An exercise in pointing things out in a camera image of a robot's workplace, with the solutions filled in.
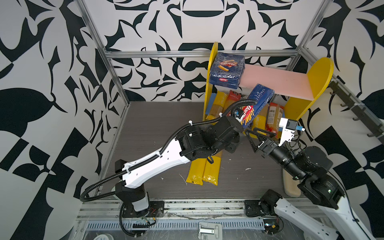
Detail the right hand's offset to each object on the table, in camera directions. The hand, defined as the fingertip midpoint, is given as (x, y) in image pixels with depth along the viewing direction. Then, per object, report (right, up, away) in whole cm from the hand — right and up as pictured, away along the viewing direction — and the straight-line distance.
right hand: (251, 130), depth 53 cm
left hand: (-4, 0, +4) cm, 5 cm away
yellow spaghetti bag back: (-10, -25, +32) cm, 42 cm away
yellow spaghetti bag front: (+19, +2, +34) cm, 39 cm away
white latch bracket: (-13, -46, +14) cm, 50 cm away
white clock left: (-58, -46, +11) cm, 75 cm away
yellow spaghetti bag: (-19, -27, +32) cm, 46 cm away
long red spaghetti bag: (+6, +17, +46) cm, 50 cm away
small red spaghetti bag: (+28, +6, +36) cm, 46 cm away
